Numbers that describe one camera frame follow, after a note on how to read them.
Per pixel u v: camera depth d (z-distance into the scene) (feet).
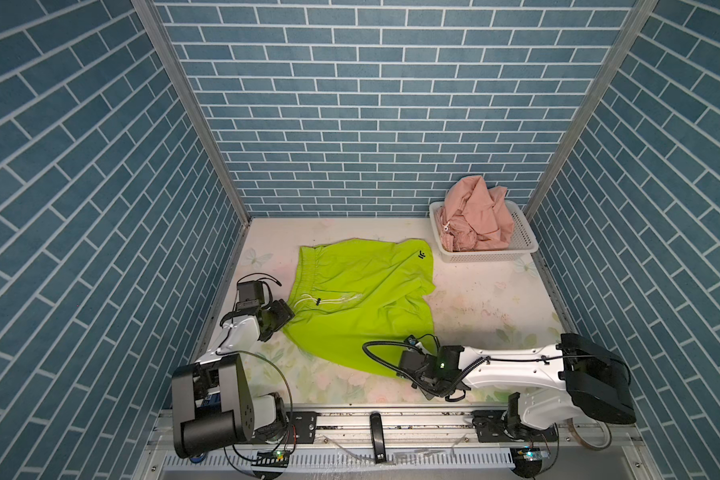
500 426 2.39
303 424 2.44
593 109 2.87
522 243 3.53
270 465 2.37
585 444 2.33
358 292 3.17
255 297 2.32
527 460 2.37
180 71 2.63
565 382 1.40
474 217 3.53
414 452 2.32
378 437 2.32
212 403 1.38
